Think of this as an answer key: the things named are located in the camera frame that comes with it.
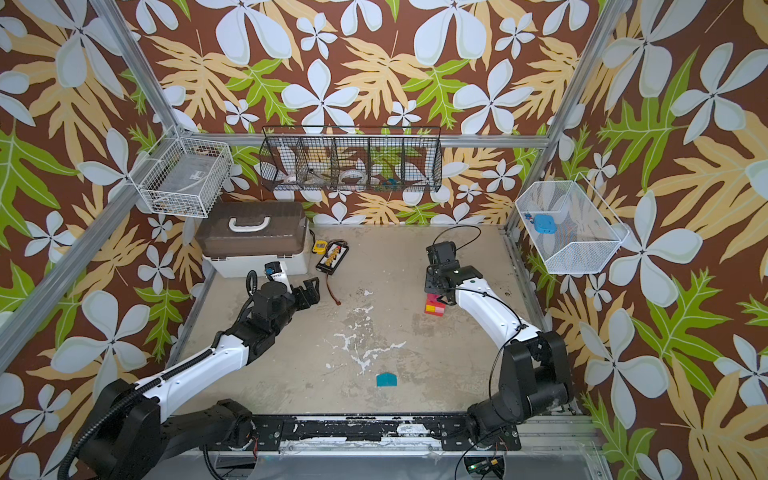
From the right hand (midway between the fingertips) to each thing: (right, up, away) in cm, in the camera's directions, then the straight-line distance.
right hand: (436, 279), depth 89 cm
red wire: (-31, -8, +10) cm, 34 cm away
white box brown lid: (-60, +12, 0) cm, 62 cm away
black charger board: (-35, +7, +20) cm, 41 cm away
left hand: (-39, +1, -5) cm, 39 cm away
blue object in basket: (+30, +17, -4) cm, 35 cm away
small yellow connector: (-40, +11, +22) cm, 47 cm away
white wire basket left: (-74, +30, -3) cm, 80 cm away
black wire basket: (-15, +39, +8) cm, 43 cm away
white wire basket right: (+38, +16, -4) cm, 41 cm away
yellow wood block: (-1, -10, +6) cm, 11 cm away
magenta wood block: (-1, -6, +4) cm, 8 cm away
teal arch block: (-15, -28, -6) cm, 32 cm away
